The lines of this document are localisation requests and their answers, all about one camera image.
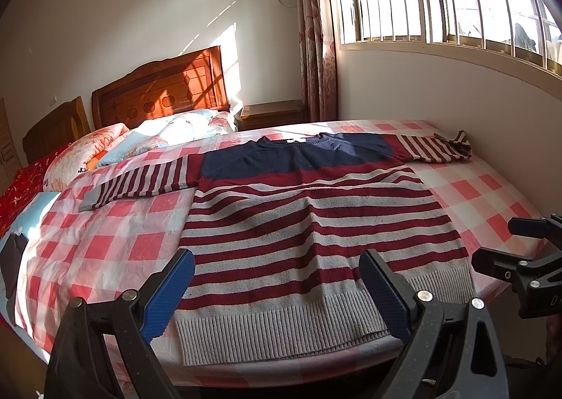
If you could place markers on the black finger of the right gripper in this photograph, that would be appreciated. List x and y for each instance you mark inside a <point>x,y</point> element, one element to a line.
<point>530,227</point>
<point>510,268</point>

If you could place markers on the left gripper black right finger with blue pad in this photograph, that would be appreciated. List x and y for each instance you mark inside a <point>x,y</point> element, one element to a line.
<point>450,350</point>

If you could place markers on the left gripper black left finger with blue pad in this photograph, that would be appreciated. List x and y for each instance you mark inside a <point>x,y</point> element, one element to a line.
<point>80,365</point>

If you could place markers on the red white striped navy sweater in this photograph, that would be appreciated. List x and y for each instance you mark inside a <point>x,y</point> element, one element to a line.
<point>277,228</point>

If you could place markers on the red white checkered bed sheet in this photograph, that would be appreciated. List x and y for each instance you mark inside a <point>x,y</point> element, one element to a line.
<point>99,253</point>

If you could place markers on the dark cloth at bedside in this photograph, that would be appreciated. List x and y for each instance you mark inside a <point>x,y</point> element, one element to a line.
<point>11,257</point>

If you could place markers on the light blue sheet edge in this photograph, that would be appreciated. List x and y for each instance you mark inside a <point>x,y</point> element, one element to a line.
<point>28,222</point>

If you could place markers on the red patterned bedding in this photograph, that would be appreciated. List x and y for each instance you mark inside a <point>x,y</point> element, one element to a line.
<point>26,184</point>

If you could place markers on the pink floral pillow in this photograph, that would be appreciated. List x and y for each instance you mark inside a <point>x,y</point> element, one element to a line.
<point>73,161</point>

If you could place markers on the light blue floral folded quilt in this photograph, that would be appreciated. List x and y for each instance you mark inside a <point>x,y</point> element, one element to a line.
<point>169,131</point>

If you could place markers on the brown wooden nightstand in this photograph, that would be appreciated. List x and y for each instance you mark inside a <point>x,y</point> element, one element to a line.
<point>271,114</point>

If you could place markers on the pink floral curtain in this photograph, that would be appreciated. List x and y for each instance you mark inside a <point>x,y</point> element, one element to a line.
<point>316,42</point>

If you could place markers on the orange wooden headboard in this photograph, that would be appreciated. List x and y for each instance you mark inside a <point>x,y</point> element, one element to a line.
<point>162,88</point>

